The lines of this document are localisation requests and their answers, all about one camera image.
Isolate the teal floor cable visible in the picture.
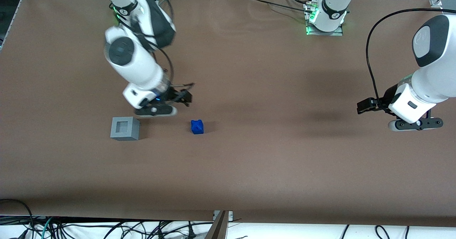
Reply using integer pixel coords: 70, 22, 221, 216
40, 217, 55, 239

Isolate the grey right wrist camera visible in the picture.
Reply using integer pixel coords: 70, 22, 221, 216
134, 104, 178, 117

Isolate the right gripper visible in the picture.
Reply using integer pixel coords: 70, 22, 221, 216
123, 83, 193, 109

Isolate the black left wrist camera cable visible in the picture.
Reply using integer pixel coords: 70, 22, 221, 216
366, 8, 456, 102

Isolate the brown table cover sheet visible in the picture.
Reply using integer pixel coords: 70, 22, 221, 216
0, 0, 456, 227

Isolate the black cable to arm base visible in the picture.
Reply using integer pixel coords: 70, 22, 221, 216
246, 0, 316, 14

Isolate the aluminium frame profile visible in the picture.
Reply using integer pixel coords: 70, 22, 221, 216
205, 210, 234, 239

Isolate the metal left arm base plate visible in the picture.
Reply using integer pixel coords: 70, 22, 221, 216
306, 25, 344, 37

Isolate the black looped floor cable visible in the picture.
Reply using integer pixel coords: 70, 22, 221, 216
0, 198, 35, 239

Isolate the gray square base block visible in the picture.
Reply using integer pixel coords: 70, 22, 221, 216
110, 116, 140, 141

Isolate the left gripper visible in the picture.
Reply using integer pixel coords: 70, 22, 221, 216
357, 83, 437, 124

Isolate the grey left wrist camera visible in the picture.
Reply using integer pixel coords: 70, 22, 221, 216
388, 117, 444, 132

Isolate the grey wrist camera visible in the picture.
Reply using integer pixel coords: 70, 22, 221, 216
134, 104, 178, 117
388, 117, 444, 132

